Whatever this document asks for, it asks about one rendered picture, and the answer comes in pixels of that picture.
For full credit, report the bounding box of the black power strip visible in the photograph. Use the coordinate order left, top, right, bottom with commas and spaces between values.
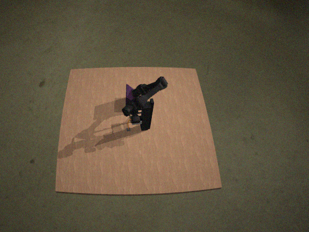
140, 98, 154, 131

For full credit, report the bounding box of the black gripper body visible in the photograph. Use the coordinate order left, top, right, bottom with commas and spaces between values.
131, 109, 140, 124

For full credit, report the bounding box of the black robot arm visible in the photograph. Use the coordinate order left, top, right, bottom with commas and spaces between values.
122, 76, 168, 117

